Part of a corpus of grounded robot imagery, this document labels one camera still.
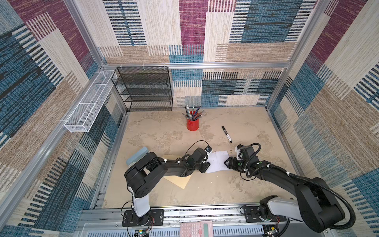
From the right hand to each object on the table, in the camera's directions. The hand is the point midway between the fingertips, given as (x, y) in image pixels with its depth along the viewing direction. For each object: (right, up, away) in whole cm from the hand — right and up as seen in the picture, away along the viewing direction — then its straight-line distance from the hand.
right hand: (229, 166), depth 89 cm
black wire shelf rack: (-57, +51, +21) cm, 79 cm away
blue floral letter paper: (-7, +3, +2) cm, 8 cm away
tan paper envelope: (-29, -8, -5) cm, 30 cm away
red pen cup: (-22, +24, +13) cm, 35 cm away
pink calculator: (-20, -23, -20) cm, 37 cm away
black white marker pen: (+2, +18, +15) cm, 23 cm away
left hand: (-13, +2, +3) cm, 14 cm away
